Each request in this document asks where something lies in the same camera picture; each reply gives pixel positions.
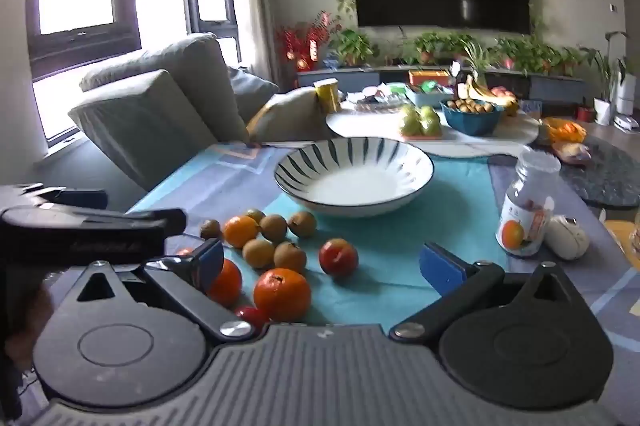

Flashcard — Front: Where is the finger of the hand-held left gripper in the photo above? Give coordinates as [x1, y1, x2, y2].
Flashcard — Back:
[50, 188, 109, 210]
[120, 207, 187, 238]

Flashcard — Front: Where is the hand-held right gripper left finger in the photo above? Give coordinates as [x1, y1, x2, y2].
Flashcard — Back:
[60, 237, 256, 343]

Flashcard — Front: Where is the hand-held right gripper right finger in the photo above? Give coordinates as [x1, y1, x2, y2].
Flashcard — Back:
[390, 242, 586, 343]

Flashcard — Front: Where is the large orange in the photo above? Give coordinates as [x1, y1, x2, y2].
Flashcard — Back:
[253, 268, 312, 323]
[205, 258, 243, 308]

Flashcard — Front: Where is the small orange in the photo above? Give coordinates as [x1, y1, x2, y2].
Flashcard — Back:
[223, 215, 260, 249]

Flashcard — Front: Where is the brown round fruit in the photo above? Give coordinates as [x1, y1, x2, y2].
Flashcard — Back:
[288, 211, 317, 238]
[273, 241, 308, 275]
[260, 214, 288, 244]
[242, 238, 275, 270]

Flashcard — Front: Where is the red apple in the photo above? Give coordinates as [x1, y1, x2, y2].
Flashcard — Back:
[319, 238, 359, 278]
[235, 306, 271, 333]

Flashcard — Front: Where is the striped white ceramic bowl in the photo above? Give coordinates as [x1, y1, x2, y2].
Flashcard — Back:
[273, 137, 435, 218]

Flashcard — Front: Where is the pile of small brown fruits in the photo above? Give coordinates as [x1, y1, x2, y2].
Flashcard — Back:
[447, 98, 494, 115]

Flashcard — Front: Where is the person's left hand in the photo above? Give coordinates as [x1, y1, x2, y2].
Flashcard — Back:
[2, 278, 54, 368]

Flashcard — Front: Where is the grey sofa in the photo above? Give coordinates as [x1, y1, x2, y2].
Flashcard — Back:
[67, 32, 281, 193]

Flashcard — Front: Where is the glass jar with white lid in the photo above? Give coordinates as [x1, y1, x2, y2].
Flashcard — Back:
[495, 149, 562, 257]

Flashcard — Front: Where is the white rounded object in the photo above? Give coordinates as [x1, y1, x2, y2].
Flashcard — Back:
[543, 214, 590, 261]

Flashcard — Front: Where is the dark blue bowl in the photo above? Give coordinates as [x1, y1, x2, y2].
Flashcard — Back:
[440, 100, 505, 137]

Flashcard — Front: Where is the bunch of green apples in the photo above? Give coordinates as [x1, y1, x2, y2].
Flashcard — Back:
[399, 104, 442, 137]

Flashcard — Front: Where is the round white coffee table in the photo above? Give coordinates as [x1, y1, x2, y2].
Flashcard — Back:
[326, 98, 540, 158]

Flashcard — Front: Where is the grey-blue pillow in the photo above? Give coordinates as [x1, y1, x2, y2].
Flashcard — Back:
[227, 66, 280, 123]

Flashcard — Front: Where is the beige cushion with yellow trim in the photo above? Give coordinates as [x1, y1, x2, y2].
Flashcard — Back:
[247, 86, 327, 142]

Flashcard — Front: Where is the light blue basket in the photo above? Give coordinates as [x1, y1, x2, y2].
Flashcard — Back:
[404, 83, 455, 108]

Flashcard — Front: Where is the pink bowl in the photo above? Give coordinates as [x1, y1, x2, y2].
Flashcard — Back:
[549, 141, 592, 165]

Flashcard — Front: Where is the glass plate of snacks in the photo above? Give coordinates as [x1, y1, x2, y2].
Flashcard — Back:
[349, 97, 402, 113]

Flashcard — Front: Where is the bunch of bananas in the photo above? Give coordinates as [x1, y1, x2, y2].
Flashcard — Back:
[465, 75, 517, 108]

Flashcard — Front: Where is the orange basket of tangerines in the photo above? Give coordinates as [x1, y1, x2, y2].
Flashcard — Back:
[543, 116, 587, 145]

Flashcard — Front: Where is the orange box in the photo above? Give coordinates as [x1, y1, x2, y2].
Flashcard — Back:
[408, 69, 451, 87]

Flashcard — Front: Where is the dark round marble table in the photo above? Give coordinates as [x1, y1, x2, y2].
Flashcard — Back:
[547, 135, 640, 208]

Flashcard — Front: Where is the yellow can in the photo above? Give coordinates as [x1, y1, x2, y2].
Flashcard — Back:
[314, 78, 341, 115]

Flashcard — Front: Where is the grey television cabinet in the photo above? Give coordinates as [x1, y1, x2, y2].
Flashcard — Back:
[297, 65, 587, 108]

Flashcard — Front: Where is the green potted plant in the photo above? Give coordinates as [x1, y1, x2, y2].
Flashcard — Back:
[557, 48, 587, 77]
[414, 33, 451, 66]
[525, 43, 559, 75]
[332, 28, 377, 67]
[494, 36, 529, 70]
[448, 33, 477, 63]

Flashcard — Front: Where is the tall plant in white pot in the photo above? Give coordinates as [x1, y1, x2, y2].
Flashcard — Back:
[581, 30, 629, 126]

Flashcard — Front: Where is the red festive decoration plant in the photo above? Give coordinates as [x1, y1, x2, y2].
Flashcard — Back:
[276, 11, 334, 72]

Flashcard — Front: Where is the white robot vacuum dock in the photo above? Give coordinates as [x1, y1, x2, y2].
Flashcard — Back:
[612, 113, 640, 133]

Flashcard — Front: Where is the white air purifier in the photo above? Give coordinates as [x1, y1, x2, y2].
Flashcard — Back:
[615, 70, 639, 115]

